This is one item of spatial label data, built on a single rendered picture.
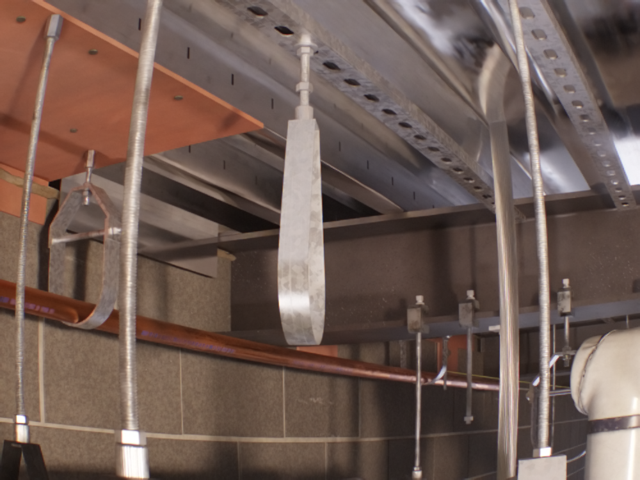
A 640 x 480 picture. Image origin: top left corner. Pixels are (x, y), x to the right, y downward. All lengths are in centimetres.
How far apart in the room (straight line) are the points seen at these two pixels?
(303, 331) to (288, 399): 126
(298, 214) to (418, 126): 36
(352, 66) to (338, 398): 144
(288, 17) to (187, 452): 105
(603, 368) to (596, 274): 44
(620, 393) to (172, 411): 89
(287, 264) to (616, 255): 90
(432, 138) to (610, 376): 41
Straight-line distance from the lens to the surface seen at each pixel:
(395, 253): 165
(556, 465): 62
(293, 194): 76
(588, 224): 155
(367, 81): 94
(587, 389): 113
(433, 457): 290
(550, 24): 82
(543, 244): 65
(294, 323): 74
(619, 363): 110
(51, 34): 81
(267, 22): 81
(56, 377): 137
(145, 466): 40
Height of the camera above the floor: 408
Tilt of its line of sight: 13 degrees up
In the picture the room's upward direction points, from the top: straight up
